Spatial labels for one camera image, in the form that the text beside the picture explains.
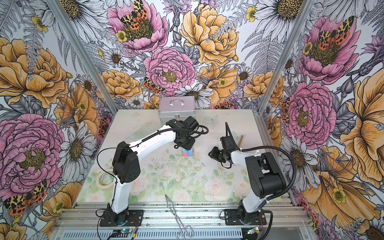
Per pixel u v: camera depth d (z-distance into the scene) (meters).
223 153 0.82
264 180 0.47
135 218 0.74
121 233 0.73
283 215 0.76
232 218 0.73
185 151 0.94
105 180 0.86
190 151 0.94
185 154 0.94
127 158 0.49
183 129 0.65
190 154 0.94
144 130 1.09
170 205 0.81
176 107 1.03
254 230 0.71
